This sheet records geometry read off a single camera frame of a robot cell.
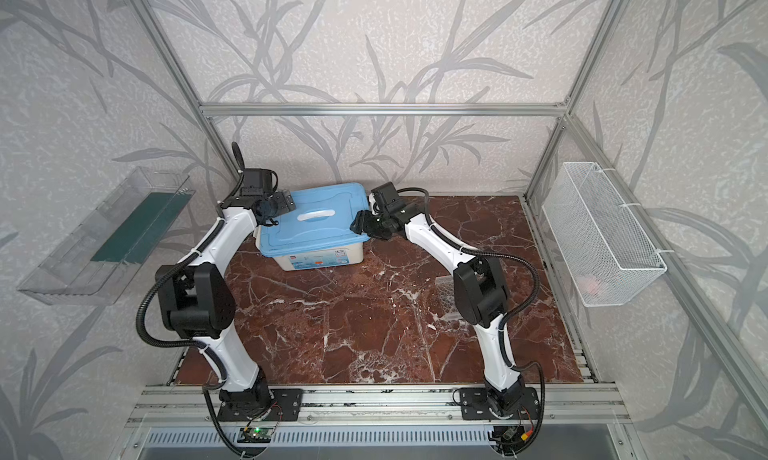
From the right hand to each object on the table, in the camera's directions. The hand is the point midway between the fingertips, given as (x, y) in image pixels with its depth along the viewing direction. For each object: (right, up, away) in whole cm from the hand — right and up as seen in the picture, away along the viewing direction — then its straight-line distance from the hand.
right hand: (357, 220), depth 90 cm
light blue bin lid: (-11, 0, -1) cm, 11 cm away
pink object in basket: (+60, -16, -17) cm, 64 cm away
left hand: (-25, +8, +3) cm, 26 cm away
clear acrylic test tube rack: (+27, -23, +3) cm, 36 cm away
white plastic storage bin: (-14, -12, +4) cm, 19 cm away
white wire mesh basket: (+57, -7, -27) cm, 63 cm away
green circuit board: (-22, -52, -19) cm, 59 cm away
